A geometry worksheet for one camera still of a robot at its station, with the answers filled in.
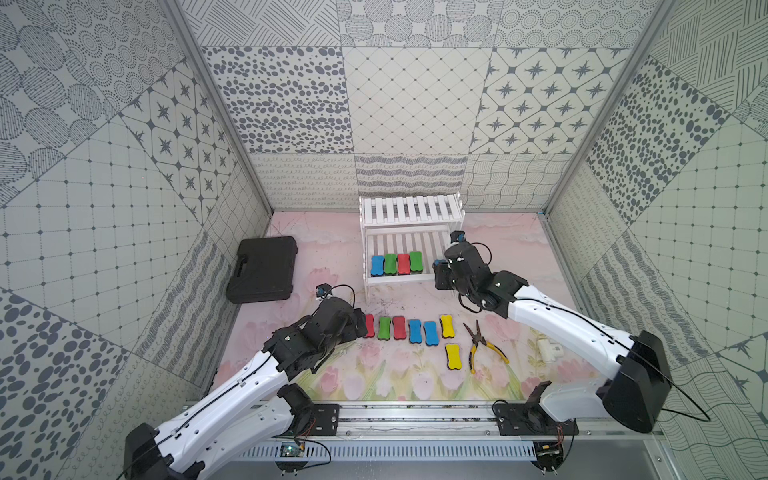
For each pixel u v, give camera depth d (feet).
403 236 3.19
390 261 2.89
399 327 2.96
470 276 1.93
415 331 2.95
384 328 2.94
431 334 2.91
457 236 2.31
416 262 2.96
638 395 1.30
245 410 1.52
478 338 2.89
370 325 2.98
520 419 2.35
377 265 2.89
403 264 2.87
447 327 2.94
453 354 2.77
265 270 3.23
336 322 1.86
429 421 2.49
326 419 2.40
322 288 2.30
